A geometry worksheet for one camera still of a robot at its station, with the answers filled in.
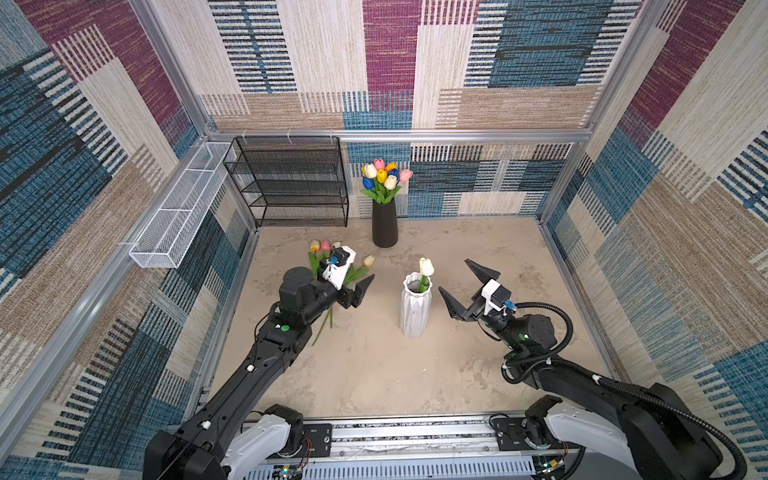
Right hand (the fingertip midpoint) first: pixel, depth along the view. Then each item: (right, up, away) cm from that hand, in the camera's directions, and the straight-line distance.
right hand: (453, 274), depth 70 cm
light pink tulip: (-10, +28, +22) cm, 37 cm away
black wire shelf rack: (-50, +31, +42) cm, 72 cm away
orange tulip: (-14, +31, +22) cm, 40 cm away
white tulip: (-20, +29, +22) cm, 42 cm away
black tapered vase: (-16, +13, +39) cm, 44 cm away
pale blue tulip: (-6, +1, +1) cm, 6 cm away
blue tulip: (-21, +26, +24) cm, 41 cm away
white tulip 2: (-14, +25, +18) cm, 34 cm away
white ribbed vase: (-8, -9, +7) cm, 14 cm away
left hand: (-23, +3, +5) cm, 23 cm away
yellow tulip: (-17, +27, +20) cm, 38 cm away
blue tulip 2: (-13, +28, +19) cm, 37 cm away
